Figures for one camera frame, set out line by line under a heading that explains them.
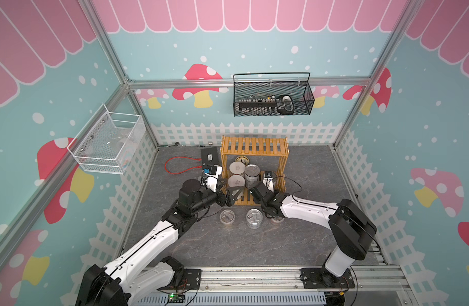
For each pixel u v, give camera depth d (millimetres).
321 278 657
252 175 915
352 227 458
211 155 1126
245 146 832
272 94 943
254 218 849
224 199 658
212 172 636
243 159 1126
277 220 838
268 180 785
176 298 727
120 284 402
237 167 948
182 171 1086
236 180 902
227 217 851
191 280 750
